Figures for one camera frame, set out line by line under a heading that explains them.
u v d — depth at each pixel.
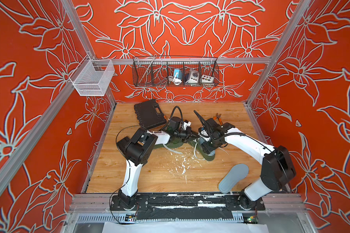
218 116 1.10
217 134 0.62
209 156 0.83
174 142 0.83
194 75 0.90
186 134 0.83
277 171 0.47
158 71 1.01
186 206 0.73
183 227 0.67
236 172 0.83
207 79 0.94
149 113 1.07
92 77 0.93
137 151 0.54
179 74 0.83
